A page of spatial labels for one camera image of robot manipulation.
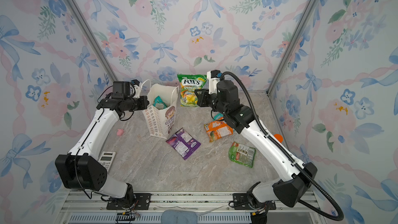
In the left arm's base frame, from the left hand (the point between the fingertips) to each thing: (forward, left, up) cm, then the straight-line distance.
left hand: (149, 100), depth 82 cm
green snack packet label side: (-19, -51, -24) cm, 60 cm away
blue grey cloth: (-49, -18, -21) cm, 56 cm away
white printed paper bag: (-7, -7, -2) cm, 10 cm away
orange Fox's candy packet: (-5, -37, -22) cm, 43 cm away
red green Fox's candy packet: (+6, -2, -9) cm, 10 cm away
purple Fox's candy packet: (-13, -17, -23) cm, 32 cm away
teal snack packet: (+6, -39, -23) cm, 46 cm away
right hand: (-7, -26, +15) cm, 30 cm away
